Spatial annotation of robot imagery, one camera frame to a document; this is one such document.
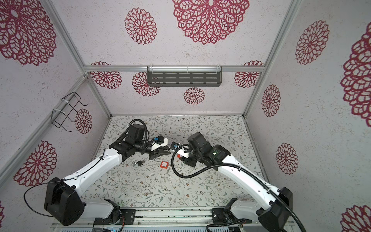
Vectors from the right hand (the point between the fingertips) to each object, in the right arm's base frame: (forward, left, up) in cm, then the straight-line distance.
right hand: (183, 150), depth 73 cm
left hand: (0, +8, -2) cm, 8 cm away
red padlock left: (+2, +13, -21) cm, 24 cm away
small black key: (+3, +29, -21) cm, 36 cm away
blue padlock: (-5, +3, +12) cm, 14 cm away
